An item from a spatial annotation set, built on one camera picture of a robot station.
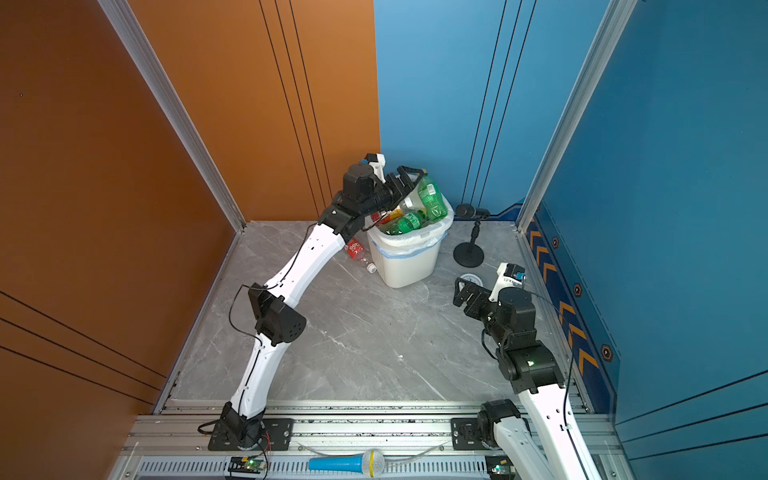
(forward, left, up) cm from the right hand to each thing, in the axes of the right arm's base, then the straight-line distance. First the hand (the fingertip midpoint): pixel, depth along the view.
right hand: (467, 286), depth 72 cm
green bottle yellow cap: (+20, +14, +3) cm, 24 cm away
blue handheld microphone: (-33, +23, -20) cm, 46 cm away
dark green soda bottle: (+26, +7, +6) cm, 27 cm away
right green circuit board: (-34, -7, -28) cm, 44 cm away
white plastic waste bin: (+13, +13, -6) cm, 19 cm away
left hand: (+24, +11, +15) cm, 30 cm away
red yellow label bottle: (+21, +22, +4) cm, 30 cm away
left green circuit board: (-33, +54, -26) cm, 68 cm away
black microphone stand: (+29, -10, -23) cm, 38 cm away
